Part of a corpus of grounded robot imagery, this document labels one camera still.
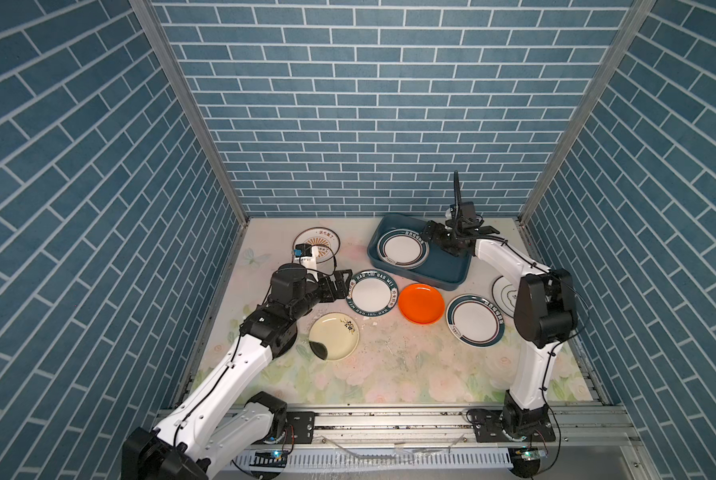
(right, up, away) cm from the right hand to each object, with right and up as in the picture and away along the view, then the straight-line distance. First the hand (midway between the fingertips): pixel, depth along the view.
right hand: (429, 234), depth 98 cm
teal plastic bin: (+6, -12, +5) cm, 14 cm away
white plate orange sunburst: (-36, -3, +15) cm, 39 cm away
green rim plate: (-7, -5, +12) cm, 15 cm away
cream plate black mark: (-29, -30, -9) cm, 43 cm away
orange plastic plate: (-3, -23, -1) cm, 23 cm away
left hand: (-27, -11, -21) cm, 36 cm away
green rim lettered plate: (-19, -20, +2) cm, 28 cm away
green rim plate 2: (+13, -27, -6) cm, 31 cm away
